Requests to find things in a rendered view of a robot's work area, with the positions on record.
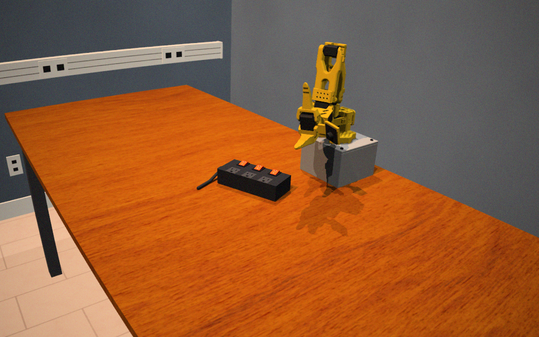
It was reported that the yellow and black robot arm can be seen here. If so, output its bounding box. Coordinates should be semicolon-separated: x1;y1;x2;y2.
312;42;356;144

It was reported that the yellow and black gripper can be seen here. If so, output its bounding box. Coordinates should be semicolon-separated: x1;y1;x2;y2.
294;82;340;150

